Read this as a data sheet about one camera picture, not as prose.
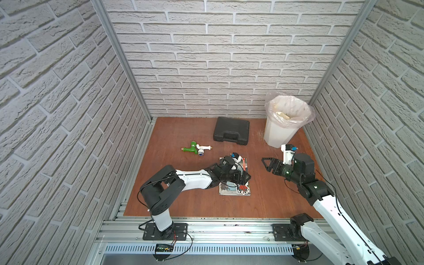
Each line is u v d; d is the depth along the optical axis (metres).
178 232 0.73
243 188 0.87
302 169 0.58
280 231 0.74
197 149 1.00
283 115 0.83
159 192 0.46
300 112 0.94
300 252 0.70
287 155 0.68
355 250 0.41
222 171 0.69
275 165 0.66
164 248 0.71
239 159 0.81
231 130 1.07
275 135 0.96
